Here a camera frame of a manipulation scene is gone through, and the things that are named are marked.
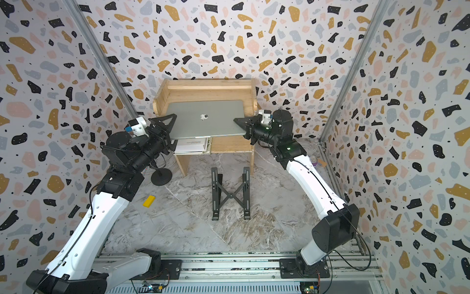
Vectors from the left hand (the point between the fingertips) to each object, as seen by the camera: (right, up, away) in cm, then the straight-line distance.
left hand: (179, 122), depth 59 cm
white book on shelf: (-2, -7, +22) cm, 23 cm away
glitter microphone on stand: (-25, -22, +44) cm, 56 cm away
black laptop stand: (+8, -31, +36) cm, 48 cm away
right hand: (+17, +1, +5) cm, 18 cm away
